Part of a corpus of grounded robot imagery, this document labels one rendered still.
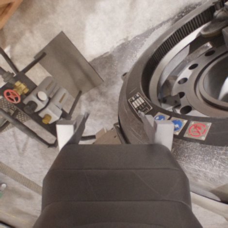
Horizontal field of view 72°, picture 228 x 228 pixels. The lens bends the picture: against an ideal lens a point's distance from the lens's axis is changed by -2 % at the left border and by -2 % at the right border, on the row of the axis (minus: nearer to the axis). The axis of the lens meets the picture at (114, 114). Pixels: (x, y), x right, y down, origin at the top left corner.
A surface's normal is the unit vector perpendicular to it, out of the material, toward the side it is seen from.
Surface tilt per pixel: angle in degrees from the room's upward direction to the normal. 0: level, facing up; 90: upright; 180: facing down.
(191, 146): 82
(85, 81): 0
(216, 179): 46
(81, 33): 0
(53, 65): 0
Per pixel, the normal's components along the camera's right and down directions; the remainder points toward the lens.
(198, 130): -0.59, -0.65
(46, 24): -0.11, 0.65
